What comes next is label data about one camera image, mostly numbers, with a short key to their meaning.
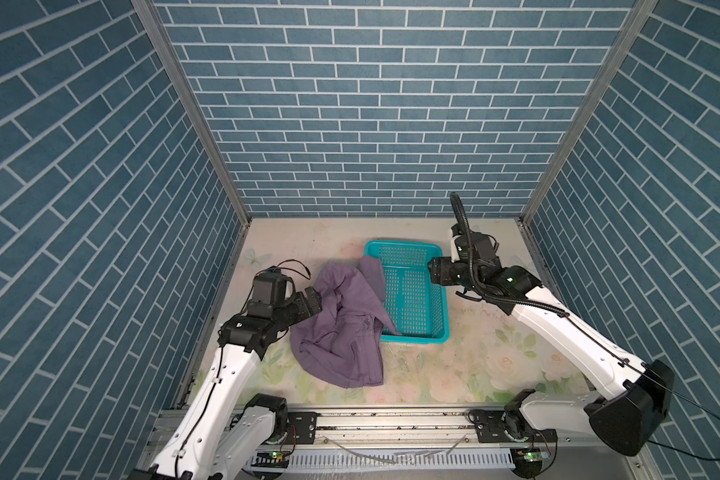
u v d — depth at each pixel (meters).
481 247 0.56
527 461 0.72
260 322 0.53
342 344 0.82
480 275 0.57
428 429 0.75
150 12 0.69
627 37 0.74
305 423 0.74
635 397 0.38
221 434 0.44
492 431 0.73
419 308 0.96
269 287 0.57
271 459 0.72
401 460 0.70
